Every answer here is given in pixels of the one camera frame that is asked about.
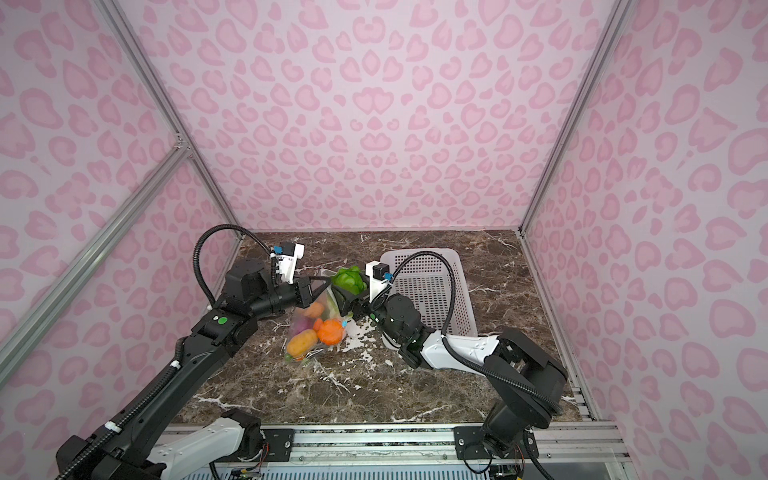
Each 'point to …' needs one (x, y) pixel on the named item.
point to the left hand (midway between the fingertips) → (331, 276)
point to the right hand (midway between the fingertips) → (345, 279)
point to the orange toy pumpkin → (329, 332)
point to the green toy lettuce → (350, 279)
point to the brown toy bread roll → (315, 310)
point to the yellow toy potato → (301, 343)
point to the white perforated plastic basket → (426, 280)
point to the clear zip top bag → (322, 293)
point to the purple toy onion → (300, 323)
